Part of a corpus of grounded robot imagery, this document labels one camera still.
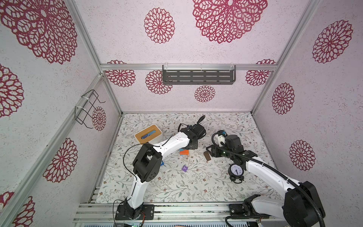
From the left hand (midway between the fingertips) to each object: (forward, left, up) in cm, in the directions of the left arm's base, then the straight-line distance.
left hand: (188, 146), depth 92 cm
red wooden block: (-1, +2, -6) cm, 6 cm away
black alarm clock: (-16, -28, -4) cm, 32 cm away
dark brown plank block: (-4, -12, -5) cm, 14 cm away
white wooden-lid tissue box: (+12, +29, -2) cm, 31 cm away
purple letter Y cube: (-12, +3, -6) cm, 14 cm away
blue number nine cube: (-8, +17, -6) cm, 20 cm away
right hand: (-4, -12, +7) cm, 14 cm away
